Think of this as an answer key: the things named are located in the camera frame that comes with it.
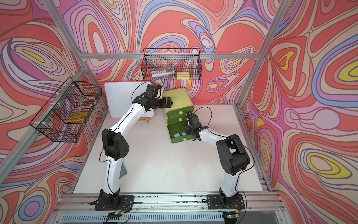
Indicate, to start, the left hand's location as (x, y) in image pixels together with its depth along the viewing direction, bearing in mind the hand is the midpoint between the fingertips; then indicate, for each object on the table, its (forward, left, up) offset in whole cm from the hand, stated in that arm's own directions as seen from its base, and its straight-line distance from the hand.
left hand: (168, 102), depth 92 cm
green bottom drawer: (-11, -8, -14) cm, 19 cm away
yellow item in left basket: (-21, +46, +9) cm, 51 cm away
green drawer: (-6, -6, -10) cm, 13 cm away
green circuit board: (-60, +27, -24) cm, 70 cm away
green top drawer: (-6, -8, -3) cm, 10 cm away
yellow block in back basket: (+13, -10, +13) cm, 21 cm away
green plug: (-13, -5, -19) cm, 24 cm away
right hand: (-10, -16, -16) cm, 25 cm away
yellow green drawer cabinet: (+5, -8, -1) cm, 9 cm away
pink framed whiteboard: (+13, +37, -5) cm, 40 cm away
